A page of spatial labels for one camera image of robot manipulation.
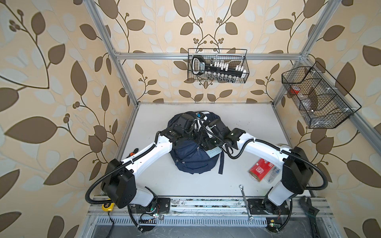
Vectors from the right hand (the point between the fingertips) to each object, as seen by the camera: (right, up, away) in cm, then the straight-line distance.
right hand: (206, 141), depth 85 cm
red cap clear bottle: (+49, +29, -4) cm, 57 cm away
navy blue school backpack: (-10, -6, -4) cm, 13 cm away
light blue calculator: (+4, -4, -6) cm, 9 cm away
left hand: (-1, +6, -7) cm, 9 cm away
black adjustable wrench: (+51, -33, -13) cm, 62 cm away
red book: (+33, -17, +1) cm, 37 cm away
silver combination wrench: (+21, -36, -13) cm, 43 cm away
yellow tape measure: (-50, -33, -11) cm, 61 cm away
